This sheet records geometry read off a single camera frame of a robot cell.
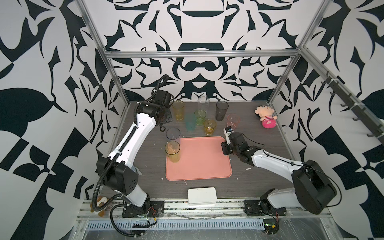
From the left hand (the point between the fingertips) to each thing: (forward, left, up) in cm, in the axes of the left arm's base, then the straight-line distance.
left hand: (164, 114), depth 79 cm
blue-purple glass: (-4, -3, -13) cm, 14 cm away
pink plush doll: (+15, -66, -19) cm, 70 cm away
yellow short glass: (+8, -26, -22) cm, 35 cm away
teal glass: (+12, -14, -22) cm, 29 cm away
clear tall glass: (+24, -23, -16) cm, 37 cm away
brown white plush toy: (-35, +32, -23) cm, 52 cm away
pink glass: (+12, -43, -22) cm, 50 cm away
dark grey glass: (+18, -35, -16) cm, 42 cm away
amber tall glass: (+17, -6, -12) cm, 21 cm away
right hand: (-7, -33, -18) cm, 39 cm away
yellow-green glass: (-12, -3, -16) cm, 20 cm away
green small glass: (+19, -21, -24) cm, 38 cm away
